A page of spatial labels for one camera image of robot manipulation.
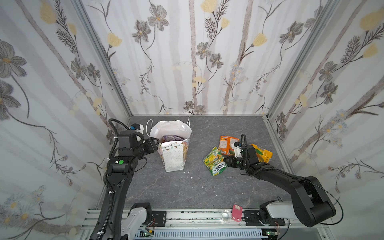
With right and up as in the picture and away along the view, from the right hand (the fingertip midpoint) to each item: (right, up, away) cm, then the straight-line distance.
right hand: (221, 155), depth 87 cm
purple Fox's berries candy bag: (-30, +10, -1) cm, 31 cm away
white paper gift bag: (-27, +2, -7) cm, 28 cm away
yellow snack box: (+27, -1, +4) cm, 28 cm away
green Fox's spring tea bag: (-3, -4, +2) cm, 5 cm away
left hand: (-36, +12, -15) cm, 41 cm away
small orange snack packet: (+5, +4, +14) cm, 15 cm away
